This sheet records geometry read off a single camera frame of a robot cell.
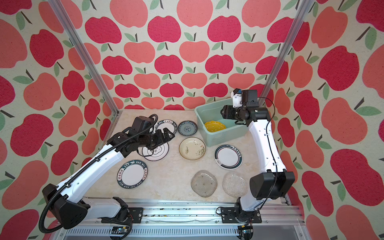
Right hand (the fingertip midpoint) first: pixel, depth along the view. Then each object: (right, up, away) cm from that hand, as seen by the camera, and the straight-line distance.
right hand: (230, 110), depth 78 cm
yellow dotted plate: (-5, -9, +33) cm, 34 cm away
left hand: (-30, -15, -5) cm, 34 cm away
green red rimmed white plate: (+3, -28, +18) cm, 34 cm away
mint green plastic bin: (-7, +2, +23) cm, 24 cm away
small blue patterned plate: (-24, -10, +33) cm, 42 cm away
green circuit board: (-56, -59, -6) cm, 82 cm away
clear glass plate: (+4, -42, +6) cm, 43 cm away
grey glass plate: (-14, -42, +8) cm, 45 cm away
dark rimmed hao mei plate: (-57, -37, +9) cm, 68 cm away
